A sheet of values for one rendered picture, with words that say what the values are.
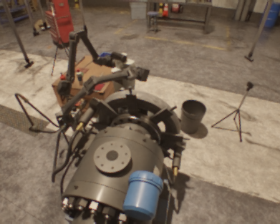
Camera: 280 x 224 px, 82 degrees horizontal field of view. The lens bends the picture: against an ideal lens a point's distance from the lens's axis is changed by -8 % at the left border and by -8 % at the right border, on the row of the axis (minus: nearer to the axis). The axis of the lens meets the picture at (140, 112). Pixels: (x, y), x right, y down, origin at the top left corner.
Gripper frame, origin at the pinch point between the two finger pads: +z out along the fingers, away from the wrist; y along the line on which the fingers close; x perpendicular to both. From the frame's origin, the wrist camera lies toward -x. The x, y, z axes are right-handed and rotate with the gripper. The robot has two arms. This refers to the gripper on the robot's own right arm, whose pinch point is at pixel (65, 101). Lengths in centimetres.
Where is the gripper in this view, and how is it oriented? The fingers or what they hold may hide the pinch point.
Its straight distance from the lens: 181.3
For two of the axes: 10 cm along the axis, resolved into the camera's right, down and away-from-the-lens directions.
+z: -3.2, 9.0, 3.0
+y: 7.8, 4.2, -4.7
